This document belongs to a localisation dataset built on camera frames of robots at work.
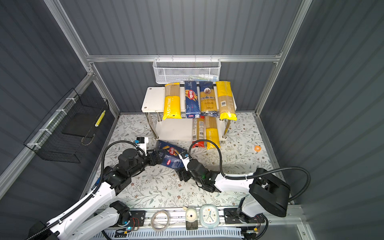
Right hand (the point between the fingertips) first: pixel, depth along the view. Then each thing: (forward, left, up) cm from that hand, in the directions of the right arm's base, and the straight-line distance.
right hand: (181, 167), depth 82 cm
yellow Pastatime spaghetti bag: (+19, -19, -1) cm, 27 cm away
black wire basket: (+13, +55, +22) cm, 61 cm away
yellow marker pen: (+15, +43, +20) cm, 50 cm away
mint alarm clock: (-23, -15, -7) cm, 28 cm away
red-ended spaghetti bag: (+24, -10, +1) cm, 26 cm away
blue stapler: (-7, +48, -5) cm, 48 cm away
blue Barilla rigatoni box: (+5, +6, +6) cm, 10 cm away
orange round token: (+18, -49, -10) cm, 53 cm away
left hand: (+4, +9, +11) cm, 15 cm away
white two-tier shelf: (+27, +9, -1) cm, 29 cm away
